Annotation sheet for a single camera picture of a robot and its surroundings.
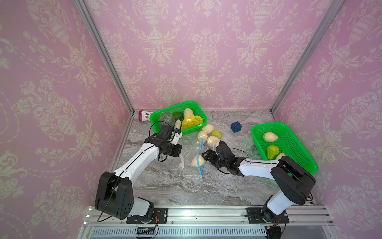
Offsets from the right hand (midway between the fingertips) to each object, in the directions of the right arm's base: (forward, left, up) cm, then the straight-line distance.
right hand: (199, 163), depth 86 cm
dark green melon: (+30, +20, +7) cm, 37 cm away
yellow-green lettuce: (+28, +4, +5) cm, 29 cm away
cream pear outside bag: (+25, -8, 0) cm, 27 cm away
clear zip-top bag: (+11, +5, -1) cm, 12 cm away
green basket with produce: (+44, +4, +2) cm, 44 cm away
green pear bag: (+21, -13, 0) cm, 25 cm away
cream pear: (+1, +3, 0) cm, 3 cm away
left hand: (+5, +10, +6) cm, 13 cm away
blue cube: (+26, -28, -1) cm, 38 cm away
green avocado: (+38, +13, +1) cm, 40 cm away
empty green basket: (+15, -54, -3) cm, 56 cm away
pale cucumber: (+31, +14, -1) cm, 34 cm away
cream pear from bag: (+2, -49, -1) cm, 49 cm away
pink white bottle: (+39, +39, +2) cm, 55 cm away
